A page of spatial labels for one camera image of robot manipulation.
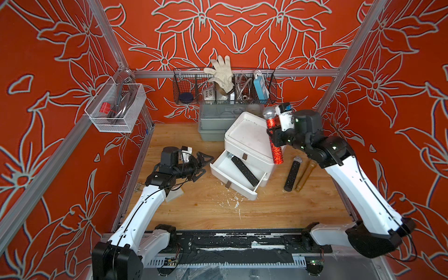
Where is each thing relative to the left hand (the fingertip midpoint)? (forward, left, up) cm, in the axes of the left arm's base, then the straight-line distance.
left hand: (210, 163), depth 74 cm
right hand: (+8, -22, +16) cm, 28 cm away
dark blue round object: (+43, +19, +3) cm, 47 cm away
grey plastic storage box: (+31, +1, -1) cm, 31 cm away
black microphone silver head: (+9, -43, -20) cm, 48 cm away
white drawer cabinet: (+15, -16, +1) cm, 22 cm away
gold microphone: (+7, -49, -21) cm, 54 cm away
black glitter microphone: (+2, -18, -10) cm, 20 cm away
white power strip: (+39, +4, +8) cm, 40 cm away
